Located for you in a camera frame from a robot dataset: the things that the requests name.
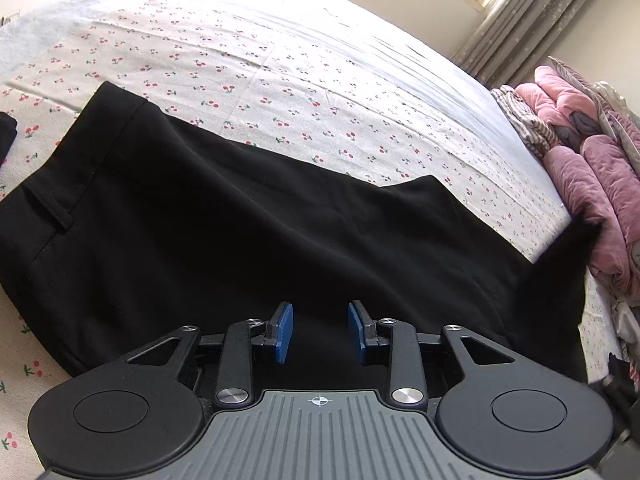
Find black cloth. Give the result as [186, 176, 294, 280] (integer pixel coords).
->
[0, 112, 18, 171]
[600, 355, 640, 441]

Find grey patterned curtain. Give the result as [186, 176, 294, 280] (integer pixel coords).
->
[452, 0, 621, 86]

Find light blue bedsheet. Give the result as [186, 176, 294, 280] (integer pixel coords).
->
[0, 0, 571, 221]

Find pink folded quilt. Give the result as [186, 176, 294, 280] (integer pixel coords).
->
[515, 65, 601, 148]

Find striped folded blanket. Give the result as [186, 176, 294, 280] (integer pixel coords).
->
[490, 85, 563, 158]

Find black pants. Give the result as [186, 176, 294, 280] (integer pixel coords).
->
[0, 80, 603, 386]

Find cherry print bedsheet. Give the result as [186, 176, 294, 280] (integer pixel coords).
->
[0, 0, 608, 461]

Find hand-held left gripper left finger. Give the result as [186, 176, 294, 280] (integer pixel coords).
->
[122, 301, 294, 408]

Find pile of white clothes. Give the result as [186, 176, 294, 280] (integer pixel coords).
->
[610, 297, 640, 361]

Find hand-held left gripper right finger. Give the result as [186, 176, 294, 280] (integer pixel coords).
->
[348, 300, 518, 406]

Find mauve folded quilt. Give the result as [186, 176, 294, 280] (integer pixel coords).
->
[542, 135, 640, 306]

